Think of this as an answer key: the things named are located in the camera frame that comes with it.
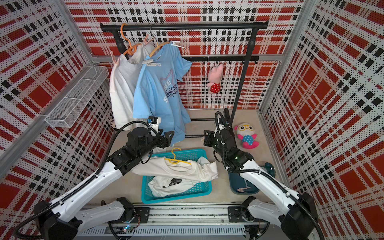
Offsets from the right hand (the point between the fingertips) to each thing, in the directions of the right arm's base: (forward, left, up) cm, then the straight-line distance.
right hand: (207, 132), depth 76 cm
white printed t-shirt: (-18, +17, -15) cm, 29 cm away
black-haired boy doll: (+23, +68, -17) cm, 74 cm away
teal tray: (-21, +4, -26) cm, 33 cm away
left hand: (-1, +19, +1) cm, 19 cm away
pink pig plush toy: (+37, -6, +8) cm, 38 cm away
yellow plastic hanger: (-9, +18, -15) cm, 25 cm away
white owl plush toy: (+13, -27, -20) cm, 36 cm away
